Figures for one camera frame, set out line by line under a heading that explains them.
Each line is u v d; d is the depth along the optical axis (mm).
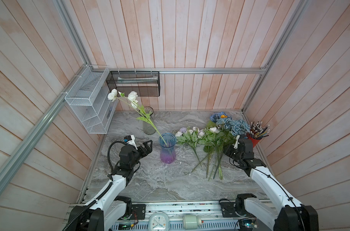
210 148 952
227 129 883
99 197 458
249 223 709
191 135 952
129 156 637
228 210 731
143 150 732
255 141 903
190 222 638
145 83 879
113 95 689
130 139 741
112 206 575
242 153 638
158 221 687
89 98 686
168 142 837
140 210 731
